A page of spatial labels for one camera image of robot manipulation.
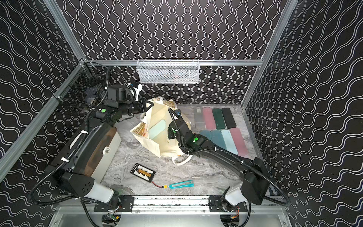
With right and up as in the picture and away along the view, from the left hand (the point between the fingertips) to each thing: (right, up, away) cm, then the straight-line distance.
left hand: (152, 100), depth 70 cm
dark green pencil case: (+43, -9, +40) cm, 60 cm away
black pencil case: (+51, -8, +41) cm, 66 cm away
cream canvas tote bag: (+2, -2, +28) cm, 28 cm away
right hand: (+9, -12, +8) cm, 17 cm away
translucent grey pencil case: (+28, -9, +41) cm, 50 cm away
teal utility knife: (+17, -47, +11) cm, 51 cm away
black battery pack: (-8, -41, +13) cm, 44 cm away
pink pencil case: (+54, -29, +24) cm, 66 cm away
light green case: (-2, -16, +25) cm, 30 cm away
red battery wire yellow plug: (+5, -48, +10) cm, 49 cm away
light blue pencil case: (+46, -25, +25) cm, 58 cm away
